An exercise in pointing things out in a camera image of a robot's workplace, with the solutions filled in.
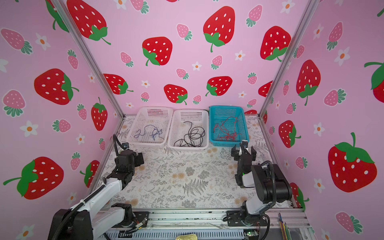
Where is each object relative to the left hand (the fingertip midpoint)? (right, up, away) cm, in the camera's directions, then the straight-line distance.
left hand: (131, 154), depth 87 cm
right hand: (+69, +5, +3) cm, 69 cm away
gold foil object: (+38, -33, -21) cm, 54 cm away
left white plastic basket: (+3, +17, +24) cm, 30 cm away
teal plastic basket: (+56, +28, +31) cm, 70 cm away
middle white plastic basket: (+41, +24, +28) cm, 55 cm away
